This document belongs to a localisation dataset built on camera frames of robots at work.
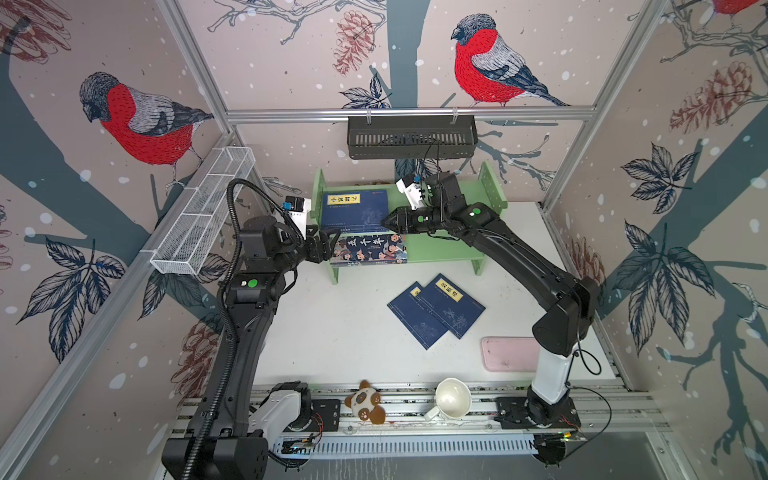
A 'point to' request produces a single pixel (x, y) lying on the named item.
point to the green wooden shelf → (487, 193)
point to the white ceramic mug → (452, 399)
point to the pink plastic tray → (510, 354)
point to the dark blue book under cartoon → (417, 312)
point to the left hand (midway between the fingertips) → (325, 227)
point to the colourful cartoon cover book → (370, 249)
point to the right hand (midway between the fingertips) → (382, 225)
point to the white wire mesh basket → (187, 243)
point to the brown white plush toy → (365, 403)
